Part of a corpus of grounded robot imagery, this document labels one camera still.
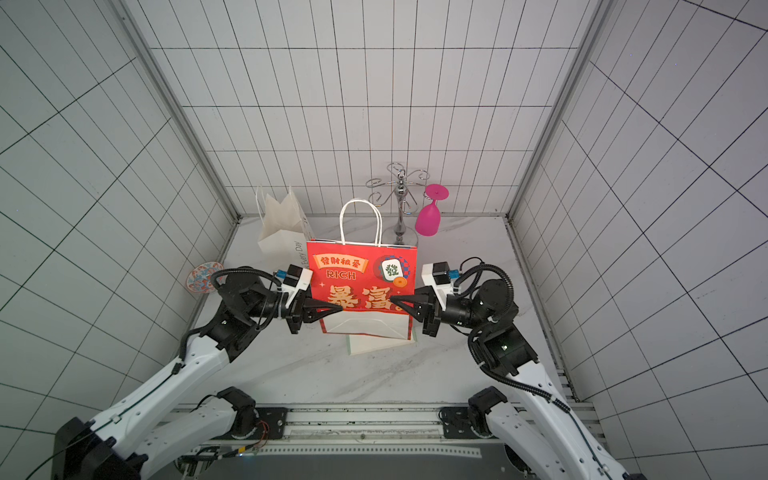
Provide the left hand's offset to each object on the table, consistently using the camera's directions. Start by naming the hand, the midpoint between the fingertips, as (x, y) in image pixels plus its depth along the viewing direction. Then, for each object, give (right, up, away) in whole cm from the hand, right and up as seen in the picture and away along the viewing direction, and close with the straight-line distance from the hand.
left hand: (337, 310), depth 63 cm
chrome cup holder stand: (+17, +30, +27) cm, 43 cm away
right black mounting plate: (+28, -31, +10) cm, 43 cm away
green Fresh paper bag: (+2, -16, +23) cm, 28 cm away
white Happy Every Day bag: (-18, +17, +18) cm, 31 cm away
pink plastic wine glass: (+24, +22, +32) cm, 46 cm away
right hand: (+12, +4, -3) cm, 13 cm away
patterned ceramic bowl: (-53, +2, +35) cm, 63 cm away
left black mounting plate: (-18, -31, +10) cm, 37 cm away
